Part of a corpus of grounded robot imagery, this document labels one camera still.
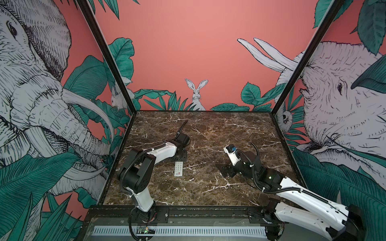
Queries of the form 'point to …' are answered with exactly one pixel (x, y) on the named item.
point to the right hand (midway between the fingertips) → (221, 159)
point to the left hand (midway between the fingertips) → (182, 155)
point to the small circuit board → (145, 230)
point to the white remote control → (178, 168)
